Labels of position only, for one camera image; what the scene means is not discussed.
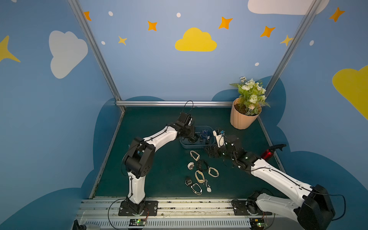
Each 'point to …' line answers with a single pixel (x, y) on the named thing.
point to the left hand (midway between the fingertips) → (196, 131)
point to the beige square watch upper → (198, 156)
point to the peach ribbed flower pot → (239, 120)
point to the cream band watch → (212, 175)
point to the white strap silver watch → (190, 166)
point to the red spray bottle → (268, 153)
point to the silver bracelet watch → (199, 193)
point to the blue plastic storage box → (185, 143)
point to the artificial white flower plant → (252, 95)
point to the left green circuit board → (137, 222)
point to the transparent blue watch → (205, 134)
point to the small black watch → (188, 181)
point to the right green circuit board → (257, 223)
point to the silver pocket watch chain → (209, 189)
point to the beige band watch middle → (201, 181)
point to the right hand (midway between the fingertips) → (212, 143)
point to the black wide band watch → (194, 139)
